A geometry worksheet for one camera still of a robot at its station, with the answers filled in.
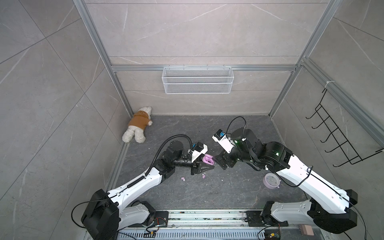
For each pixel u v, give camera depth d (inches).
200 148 23.2
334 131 27.0
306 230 27.0
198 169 24.4
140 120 41.6
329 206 15.2
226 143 21.1
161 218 28.7
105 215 15.3
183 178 33.8
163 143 21.1
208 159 25.4
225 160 21.5
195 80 39.6
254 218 28.7
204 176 34.3
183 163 24.5
